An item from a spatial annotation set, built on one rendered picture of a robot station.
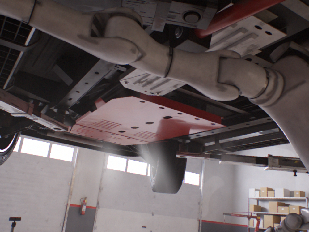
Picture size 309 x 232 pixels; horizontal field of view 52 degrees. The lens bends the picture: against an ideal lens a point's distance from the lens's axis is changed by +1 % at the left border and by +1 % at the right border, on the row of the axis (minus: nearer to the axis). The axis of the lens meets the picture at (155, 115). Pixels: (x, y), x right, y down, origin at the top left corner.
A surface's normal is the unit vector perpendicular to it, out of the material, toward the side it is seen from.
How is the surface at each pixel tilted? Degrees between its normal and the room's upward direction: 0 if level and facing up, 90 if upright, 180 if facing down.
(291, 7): 180
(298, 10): 180
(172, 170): 122
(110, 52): 168
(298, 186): 90
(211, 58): 81
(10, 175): 90
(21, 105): 90
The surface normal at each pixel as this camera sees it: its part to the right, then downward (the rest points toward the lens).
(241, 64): 0.05, -0.52
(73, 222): 0.53, -0.22
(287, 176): -0.84, -0.25
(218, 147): -0.71, 0.41
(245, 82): 0.15, 0.43
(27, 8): 0.40, 0.42
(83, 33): 0.00, 0.08
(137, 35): 0.82, -0.10
